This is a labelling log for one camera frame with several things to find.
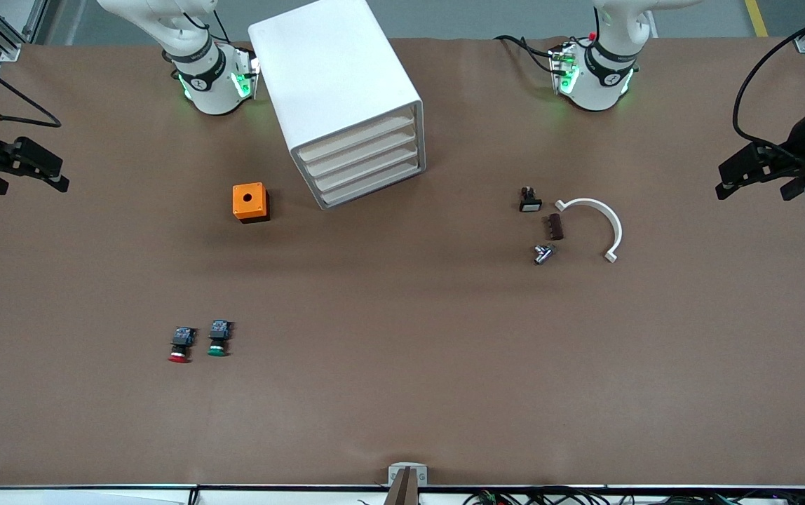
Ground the red mushroom push button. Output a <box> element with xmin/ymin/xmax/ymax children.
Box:
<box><xmin>168</xmin><ymin>326</ymin><xmax>198</xmax><ymax>364</ymax></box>

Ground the green mushroom push button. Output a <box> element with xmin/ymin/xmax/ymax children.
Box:
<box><xmin>207</xmin><ymin>320</ymin><xmax>234</xmax><ymax>358</ymax></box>

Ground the white curved plastic arc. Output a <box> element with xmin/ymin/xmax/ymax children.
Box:
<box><xmin>555</xmin><ymin>198</ymin><xmax>623</xmax><ymax>264</ymax></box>

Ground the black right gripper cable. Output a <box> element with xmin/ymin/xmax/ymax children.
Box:
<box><xmin>0</xmin><ymin>42</ymin><xmax>62</xmax><ymax>128</ymax></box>

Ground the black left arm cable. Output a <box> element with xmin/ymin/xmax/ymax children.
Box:
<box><xmin>733</xmin><ymin>0</ymin><xmax>805</xmax><ymax>152</ymax></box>

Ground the orange button enclosure box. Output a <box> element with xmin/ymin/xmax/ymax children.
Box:
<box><xmin>232</xmin><ymin>182</ymin><xmax>271</xmax><ymax>224</ymax></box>

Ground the black base cable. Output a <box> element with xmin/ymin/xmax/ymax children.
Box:
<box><xmin>494</xmin><ymin>35</ymin><xmax>564</xmax><ymax>74</ymax></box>

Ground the white table edge rail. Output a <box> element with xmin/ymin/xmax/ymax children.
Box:
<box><xmin>0</xmin><ymin>484</ymin><xmax>805</xmax><ymax>505</ymax></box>

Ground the black cable bundle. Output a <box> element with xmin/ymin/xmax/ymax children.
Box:
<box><xmin>462</xmin><ymin>489</ymin><xmax>805</xmax><ymax>505</ymax></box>

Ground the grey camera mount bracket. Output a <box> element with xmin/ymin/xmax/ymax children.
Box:
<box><xmin>387</xmin><ymin>463</ymin><xmax>429</xmax><ymax>505</ymax></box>

